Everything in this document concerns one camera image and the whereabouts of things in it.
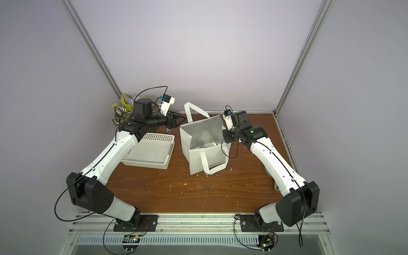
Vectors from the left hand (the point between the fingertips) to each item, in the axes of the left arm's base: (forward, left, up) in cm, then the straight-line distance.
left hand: (184, 116), depth 74 cm
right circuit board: (-46, -38, -34) cm, 69 cm away
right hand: (-1, -22, -7) cm, 23 cm away
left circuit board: (-46, +24, -35) cm, 62 cm away
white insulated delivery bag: (+5, -8, -29) cm, 31 cm away
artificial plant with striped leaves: (+11, +37, -7) cm, 39 cm away
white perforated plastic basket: (0, +24, -33) cm, 41 cm away
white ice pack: (+2, -11, -28) cm, 30 cm away
